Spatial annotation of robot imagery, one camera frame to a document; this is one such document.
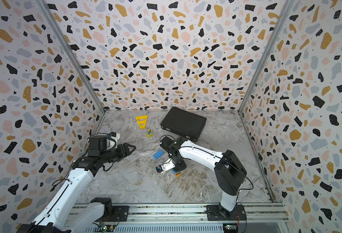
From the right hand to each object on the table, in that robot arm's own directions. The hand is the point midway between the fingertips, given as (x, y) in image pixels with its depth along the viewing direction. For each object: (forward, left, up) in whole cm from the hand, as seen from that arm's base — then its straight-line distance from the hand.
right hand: (176, 164), depth 84 cm
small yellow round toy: (+26, +21, -5) cm, 34 cm away
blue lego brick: (+9, +12, -5) cm, 16 cm away
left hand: (+3, +23, +12) cm, 26 cm away
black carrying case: (+33, -3, -1) cm, 33 cm away
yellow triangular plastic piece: (+37, +29, -5) cm, 47 cm away
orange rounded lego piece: (-3, -1, -6) cm, 7 cm away
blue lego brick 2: (-8, +1, +8) cm, 11 cm away
